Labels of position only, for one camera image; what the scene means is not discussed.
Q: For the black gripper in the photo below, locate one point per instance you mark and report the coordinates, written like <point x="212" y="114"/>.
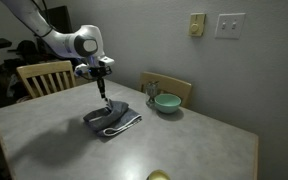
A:
<point x="100" y="78"/>

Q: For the grey towel with white stripes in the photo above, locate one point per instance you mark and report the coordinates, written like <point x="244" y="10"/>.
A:
<point x="114" y="118"/>

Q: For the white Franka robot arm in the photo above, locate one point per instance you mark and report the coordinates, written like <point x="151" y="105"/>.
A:
<point x="67" y="41"/>

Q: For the clear drinking glass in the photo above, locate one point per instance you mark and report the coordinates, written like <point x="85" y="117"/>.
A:
<point x="151" y="91"/>

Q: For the teal ceramic bowl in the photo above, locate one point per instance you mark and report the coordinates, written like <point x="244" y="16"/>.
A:
<point x="167" y="103"/>

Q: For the wooden chair with slatted back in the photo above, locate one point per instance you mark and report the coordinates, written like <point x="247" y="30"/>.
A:
<point x="44" y="68"/>

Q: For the wooden chair with solid back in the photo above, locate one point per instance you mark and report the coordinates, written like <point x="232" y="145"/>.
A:
<point x="174" y="86"/>

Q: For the black monitor screen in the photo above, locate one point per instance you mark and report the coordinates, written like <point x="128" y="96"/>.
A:
<point x="62" y="18"/>

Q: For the glass jar with yellow candle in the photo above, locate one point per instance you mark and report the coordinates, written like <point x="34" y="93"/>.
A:
<point x="158" y="175"/>

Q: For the beige wall thermostat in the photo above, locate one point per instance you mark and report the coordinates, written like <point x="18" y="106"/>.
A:
<point x="197" y="25"/>

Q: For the white double light switch plate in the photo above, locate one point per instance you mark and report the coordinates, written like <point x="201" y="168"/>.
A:
<point x="230" y="26"/>

